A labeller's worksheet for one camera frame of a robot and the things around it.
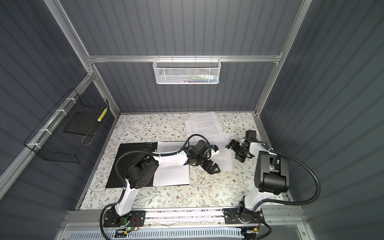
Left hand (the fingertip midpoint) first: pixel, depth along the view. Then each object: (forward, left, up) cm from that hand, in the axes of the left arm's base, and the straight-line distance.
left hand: (215, 167), depth 89 cm
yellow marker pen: (+22, +62, +25) cm, 71 cm away
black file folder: (-3, +60, -4) cm, 60 cm away
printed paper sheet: (-3, +27, -3) cm, 27 cm away
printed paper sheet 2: (+37, +2, -2) cm, 37 cm away
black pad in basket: (+15, +68, +28) cm, 75 cm away
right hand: (+10, -12, +1) cm, 16 cm away
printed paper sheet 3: (+6, -7, -2) cm, 9 cm away
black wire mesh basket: (+10, +75, +26) cm, 80 cm away
